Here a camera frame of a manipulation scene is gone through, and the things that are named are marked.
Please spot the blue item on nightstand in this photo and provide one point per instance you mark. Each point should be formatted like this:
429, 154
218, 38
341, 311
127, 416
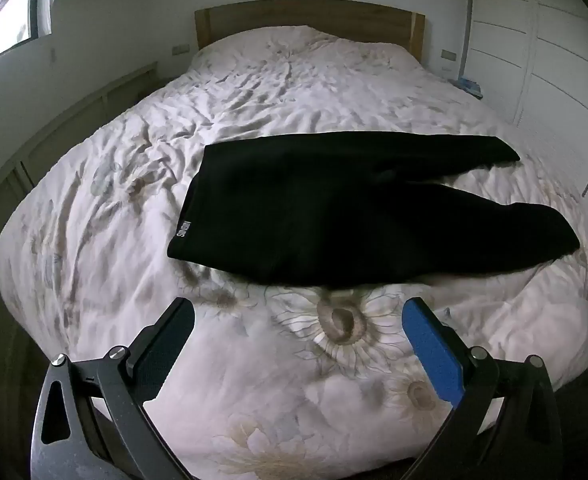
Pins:
469, 86

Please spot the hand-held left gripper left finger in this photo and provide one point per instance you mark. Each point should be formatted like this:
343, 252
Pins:
168, 342

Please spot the black pants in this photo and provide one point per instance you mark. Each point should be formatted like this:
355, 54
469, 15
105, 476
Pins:
324, 210

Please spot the wall socket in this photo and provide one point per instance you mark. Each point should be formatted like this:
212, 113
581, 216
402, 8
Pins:
449, 54
180, 50

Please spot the white floral duvet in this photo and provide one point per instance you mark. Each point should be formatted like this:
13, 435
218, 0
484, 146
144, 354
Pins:
274, 100

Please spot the wooden headboard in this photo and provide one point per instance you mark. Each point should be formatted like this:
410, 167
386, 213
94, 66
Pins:
299, 12

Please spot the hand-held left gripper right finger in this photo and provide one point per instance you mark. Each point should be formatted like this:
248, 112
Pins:
431, 345

